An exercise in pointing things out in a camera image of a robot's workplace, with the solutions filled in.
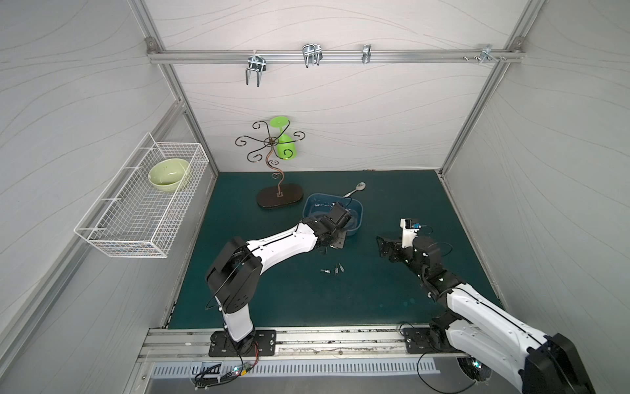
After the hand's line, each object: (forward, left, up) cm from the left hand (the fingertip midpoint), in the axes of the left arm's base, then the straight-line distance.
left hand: (338, 235), depth 87 cm
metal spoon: (+32, -11, -9) cm, 35 cm away
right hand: (-1, -18, +3) cm, 19 cm away
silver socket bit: (-10, +4, -10) cm, 14 cm away
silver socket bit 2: (-8, -2, -9) cm, 13 cm away
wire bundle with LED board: (-40, +28, -9) cm, 49 cm away
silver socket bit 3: (-9, 0, -9) cm, 13 cm away
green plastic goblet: (+20, +19, +23) cm, 36 cm away
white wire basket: (-8, +58, +23) cm, 63 cm away
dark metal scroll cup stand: (+25, +23, -9) cm, 36 cm away
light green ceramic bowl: (+6, +53, +24) cm, 59 cm away
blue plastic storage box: (+19, +9, -7) cm, 22 cm away
